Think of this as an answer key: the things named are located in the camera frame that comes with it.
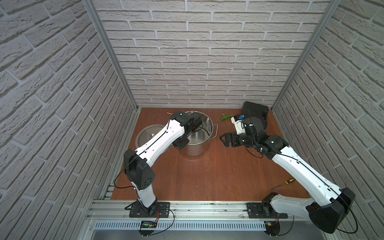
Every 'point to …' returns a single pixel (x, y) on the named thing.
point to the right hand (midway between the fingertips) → (229, 136)
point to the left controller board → (147, 224)
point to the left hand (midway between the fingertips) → (170, 140)
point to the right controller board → (272, 228)
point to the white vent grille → (115, 225)
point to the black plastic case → (251, 109)
